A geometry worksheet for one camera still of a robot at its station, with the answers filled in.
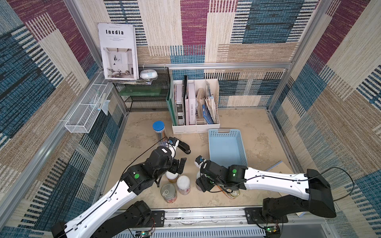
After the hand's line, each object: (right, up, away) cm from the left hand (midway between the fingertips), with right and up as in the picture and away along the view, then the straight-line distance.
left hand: (177, 154), depth 72 cm
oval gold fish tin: (+27, -22, +8) cm, 36 cm away
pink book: (+6, +22, +27) cm, 35 cm away
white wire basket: (-60, +20, +21) cm, 67 cm away
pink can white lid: (+3, -15, +1) cm, 15 cm away
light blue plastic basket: (+29, 0, +24) cm, 38 cm away
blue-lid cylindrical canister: (-12, +13, +13) cm, 22 cm away
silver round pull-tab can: (-4, -18, 0) cm, 19 cm away
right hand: (+11, -12, +4) cm, 17 cm away
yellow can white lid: (-4, -13, +7) cm, 15 cm away
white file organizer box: (+10, +27, +23) cm, 37 cm away
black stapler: (+2, 0, +23) cm, 23 cm away
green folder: (-5, +27, +13) cm, 31 cm away
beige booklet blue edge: (+60, -11, +18) cm, 63 cm away
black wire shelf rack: (-23, +33, +23) cm, 46 cm away
